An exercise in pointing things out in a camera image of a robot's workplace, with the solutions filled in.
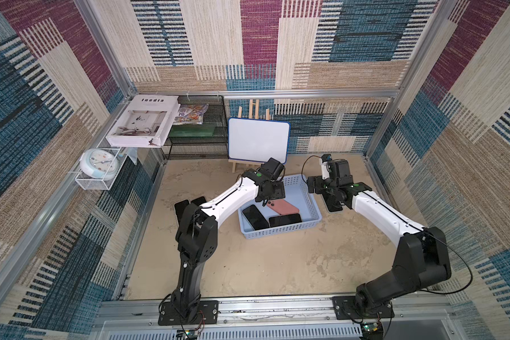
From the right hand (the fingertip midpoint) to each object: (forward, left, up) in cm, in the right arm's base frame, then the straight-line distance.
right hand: (318, 177), depth 90 cm
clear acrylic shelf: (-15, +78, +18) cm, 81 cm away
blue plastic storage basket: (+4, +5, -18) cm, 19 cm away
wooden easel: (+30, +28, +16) cm, 44 cm away
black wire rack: (+32, +52, -6) cm, 61 cm away
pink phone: (-4, +14, -16) cm, 22 cm away
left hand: (-4, +18, -4) cm, 19 cm away
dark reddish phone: (-4, -8, -16) cm, 19 cm away
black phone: (-10, +27, -16) cm, 33 cm away
